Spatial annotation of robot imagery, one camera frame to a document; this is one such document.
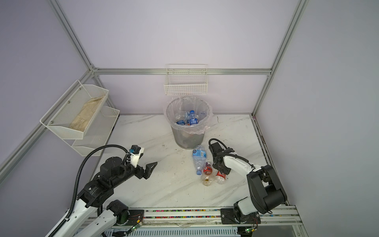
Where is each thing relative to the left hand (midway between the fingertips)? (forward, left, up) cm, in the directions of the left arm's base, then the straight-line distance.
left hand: (148, 159), depth 71 cm
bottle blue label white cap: (+28, -14, -4) cm, 32 cm away
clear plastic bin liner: (+38, -12, 0) cm, 40 cm away
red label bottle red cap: (-3, -38, -16) cm, 41 cm away
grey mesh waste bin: (+21, -18, -14) cm, 31 cm away
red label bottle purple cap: (+3, -31, -17) cm, 35 cm away
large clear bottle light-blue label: (+12, -26, -18) cm, 34 cm away
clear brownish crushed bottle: (-2, -31, -21) cm, 37 cm away
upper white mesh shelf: (+23, +45, +7) cm, 51 cm away
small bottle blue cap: (+27, -22, +1) cm, 35 cm away
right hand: (+5, -39, -19) cm, 44 cm away
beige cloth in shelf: (+17, +37, +8) cm, 41 cm away
